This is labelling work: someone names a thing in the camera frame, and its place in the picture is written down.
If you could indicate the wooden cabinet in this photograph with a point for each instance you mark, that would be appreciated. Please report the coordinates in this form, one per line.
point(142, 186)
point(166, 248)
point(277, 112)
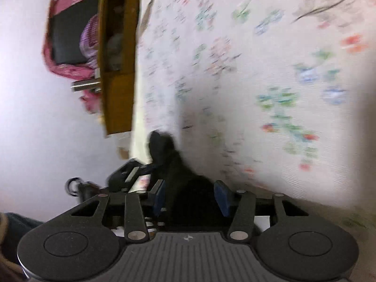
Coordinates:
point(117, 100)

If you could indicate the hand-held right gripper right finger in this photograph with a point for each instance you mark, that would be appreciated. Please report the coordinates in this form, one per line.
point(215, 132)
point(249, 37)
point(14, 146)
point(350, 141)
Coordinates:
point(223, 198)

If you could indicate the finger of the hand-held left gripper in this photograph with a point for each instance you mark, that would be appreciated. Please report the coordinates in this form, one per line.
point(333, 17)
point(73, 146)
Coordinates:
point(148, 168)

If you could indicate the steel thermos bottle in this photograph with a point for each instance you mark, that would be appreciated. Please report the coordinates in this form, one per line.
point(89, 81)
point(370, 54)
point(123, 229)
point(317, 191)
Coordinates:
point(85, 85)

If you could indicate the purple patterned cloth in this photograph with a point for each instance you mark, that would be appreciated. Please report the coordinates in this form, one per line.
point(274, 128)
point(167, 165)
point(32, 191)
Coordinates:
point(89, 41)

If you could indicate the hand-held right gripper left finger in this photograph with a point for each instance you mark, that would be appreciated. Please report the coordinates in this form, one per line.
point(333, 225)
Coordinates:
point(158, 198)

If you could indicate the person's leg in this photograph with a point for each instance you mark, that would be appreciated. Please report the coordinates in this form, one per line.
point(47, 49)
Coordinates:
point(17, 229)

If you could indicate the white floral bedsheet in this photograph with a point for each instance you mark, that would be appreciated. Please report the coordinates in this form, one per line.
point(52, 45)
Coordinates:
point(235, 64)

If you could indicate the black television screen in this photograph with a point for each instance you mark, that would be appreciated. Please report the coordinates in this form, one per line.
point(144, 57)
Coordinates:
point(67, 35)

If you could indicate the black pants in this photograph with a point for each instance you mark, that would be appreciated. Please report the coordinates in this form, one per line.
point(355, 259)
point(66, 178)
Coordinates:
point(188, 188)

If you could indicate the grey bundle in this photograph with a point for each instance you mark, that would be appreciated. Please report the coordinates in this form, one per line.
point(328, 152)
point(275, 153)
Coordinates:
point(115, 51)

